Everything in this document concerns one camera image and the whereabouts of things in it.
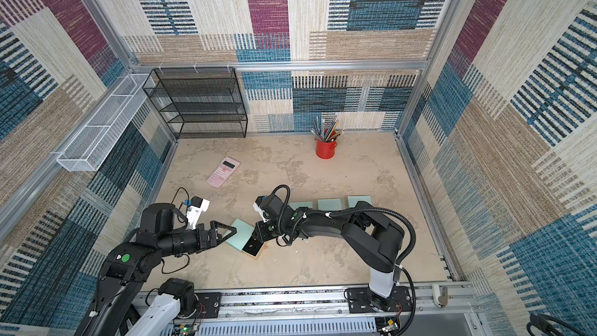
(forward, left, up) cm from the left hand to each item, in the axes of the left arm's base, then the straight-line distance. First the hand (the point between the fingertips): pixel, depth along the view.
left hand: (229, 234), depth 68 cm
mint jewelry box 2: (+19, -32, -17) cm, 41 cm away
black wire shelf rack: (+63, +26, -1) cm, 68 cm away
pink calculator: (+36, +14, -18) cm, 42 cm away
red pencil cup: (+46, -32, -15) cm, 58 cm away
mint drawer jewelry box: (+21, -42, -18) cm, 50 cm away
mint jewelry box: (+4, 0, -16) cm, 16 cm away
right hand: (+6, -6, -16) cm, 18 cm away
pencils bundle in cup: (+51, -33, -9) cm, 61 cm away
